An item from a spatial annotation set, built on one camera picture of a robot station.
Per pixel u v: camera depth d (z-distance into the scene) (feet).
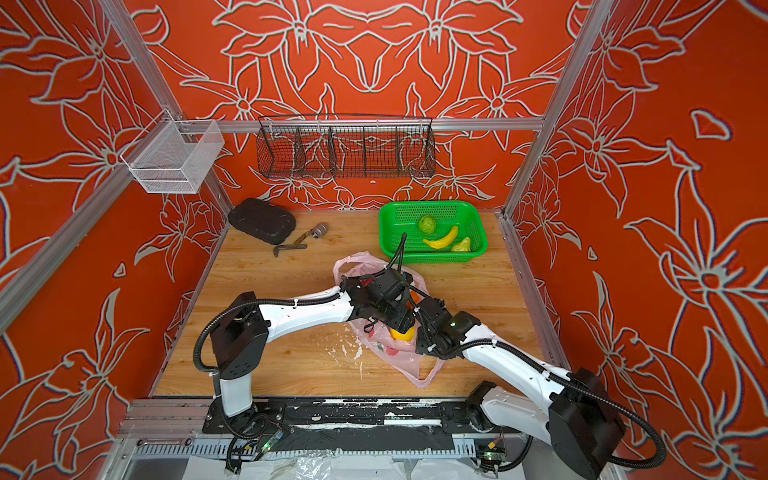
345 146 3.22
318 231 3.60
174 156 3.02
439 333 2.01
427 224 3.50
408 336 2.67
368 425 2.39
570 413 1.29
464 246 3.29
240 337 1.53
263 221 3.62
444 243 3.48
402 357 2.53
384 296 2.12
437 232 3.61
